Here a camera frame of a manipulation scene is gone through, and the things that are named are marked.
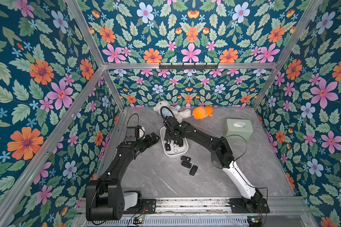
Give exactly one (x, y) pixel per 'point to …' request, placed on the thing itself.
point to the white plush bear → (166, 109)
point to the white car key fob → (175, 146)
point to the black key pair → (167, 147)
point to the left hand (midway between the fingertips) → (156, 139)
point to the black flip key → (193, 170)
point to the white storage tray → (182, 151)
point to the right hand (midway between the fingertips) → (167, 136)
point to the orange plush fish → (201, 112)
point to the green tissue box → (237, 129)
